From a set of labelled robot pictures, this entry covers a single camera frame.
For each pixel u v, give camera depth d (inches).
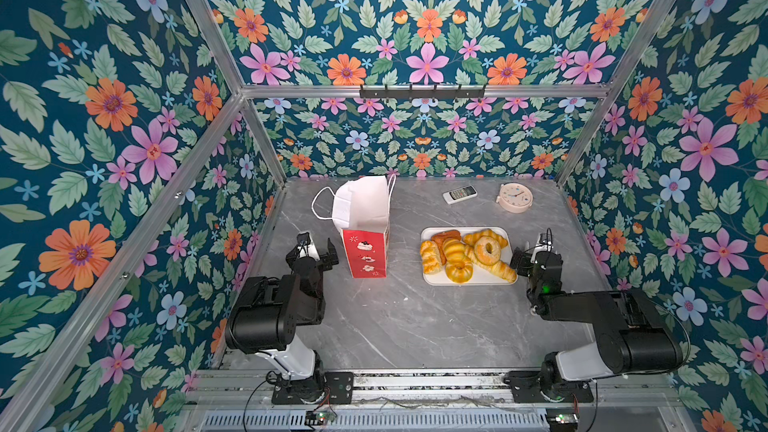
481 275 36.5
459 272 35.4
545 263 27.7
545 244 31.0
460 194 45.1
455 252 35.6
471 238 38.8
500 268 36.4
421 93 36.7
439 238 38.0
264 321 18.4
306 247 30.4
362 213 38.4
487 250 36.5
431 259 36.1
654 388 29.5
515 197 43.8
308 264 29.0
